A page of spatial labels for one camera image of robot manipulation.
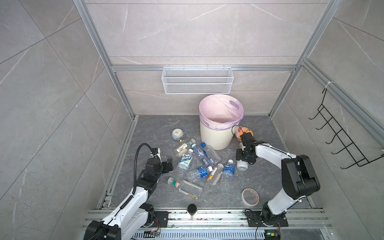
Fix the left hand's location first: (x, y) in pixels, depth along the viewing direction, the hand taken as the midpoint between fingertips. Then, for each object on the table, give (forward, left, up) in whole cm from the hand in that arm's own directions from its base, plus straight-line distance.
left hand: (164, 156), depth 86 cm
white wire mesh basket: (+46, -22, +21) cm, 55 cm away
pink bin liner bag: (+27, -37, +8) cm, 47 cm away
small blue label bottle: (-8, -38, -3) cm, 39 cm away
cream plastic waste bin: (+7, -34, +5) cm, 35 cm away
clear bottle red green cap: (-16, -13, -9) cm, 23 cm away
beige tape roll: (-25, -44, -7) cm, 51 cm away
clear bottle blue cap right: (+6, -30, -8) cm, 32 cm away
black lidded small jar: (-28, -15, +1) cm, 32 cm away
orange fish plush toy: (+19, -50, -1) cm, 53 cm away
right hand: (+2, -48, -7) cm, 49 cm away
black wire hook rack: (-17, -84, +25) cm, 89 cm away
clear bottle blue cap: (-1, -24, -4) cm, 24 cm away
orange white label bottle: (-10, -30, -4) cm, 32 cm away
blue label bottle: (-9, -21, -3) cm, 24 cm away
